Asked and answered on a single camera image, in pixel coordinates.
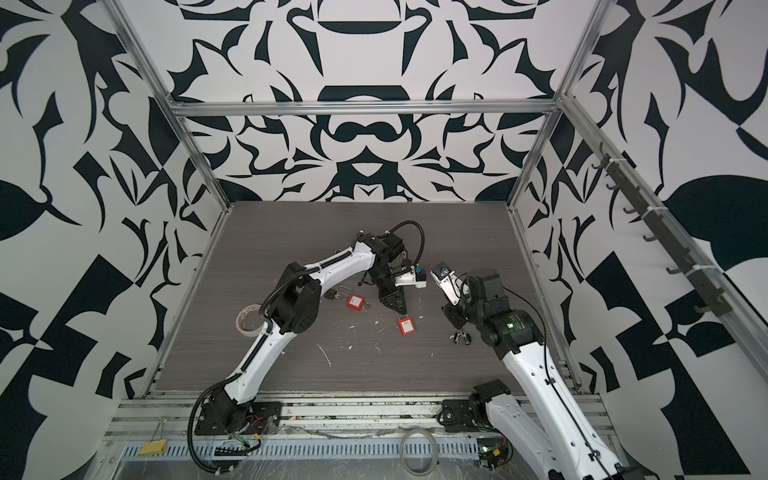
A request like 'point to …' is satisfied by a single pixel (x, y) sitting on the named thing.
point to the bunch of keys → (460, 333)
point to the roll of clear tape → (239, 321)
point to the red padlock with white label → (353, 301)
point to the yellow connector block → (153, 448)
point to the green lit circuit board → (493, 452)
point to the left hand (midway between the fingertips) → (406, 303)
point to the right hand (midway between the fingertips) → (452, 290)
